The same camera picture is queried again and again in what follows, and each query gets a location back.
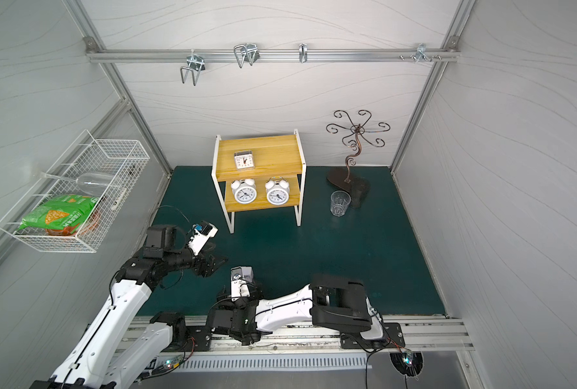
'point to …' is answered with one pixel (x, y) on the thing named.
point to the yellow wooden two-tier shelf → (258, 173)
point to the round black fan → (409, 363)
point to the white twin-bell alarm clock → (244, 190)
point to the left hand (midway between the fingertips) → (218, 252)
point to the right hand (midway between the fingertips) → (235, 286)
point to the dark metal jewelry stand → (350, 179)
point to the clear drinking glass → (339, 201)
